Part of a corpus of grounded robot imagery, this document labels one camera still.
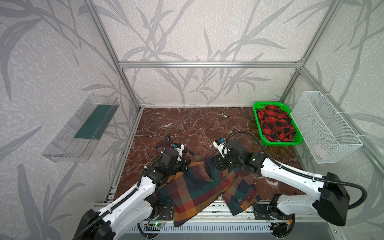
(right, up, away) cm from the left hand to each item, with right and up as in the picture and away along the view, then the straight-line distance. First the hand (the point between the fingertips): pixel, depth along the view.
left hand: (193, 158), depth 81 cm
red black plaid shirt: (+56, +18, +20) cm, 62 cm away
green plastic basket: (+65, +9, +11) cm, 66 cm away
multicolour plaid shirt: (+5, -15, +2) cm, 15 cm away
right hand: (+10, +1, -3) cm, 11 cm away
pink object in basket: (+63, +6, -7) cm, 63 cm away
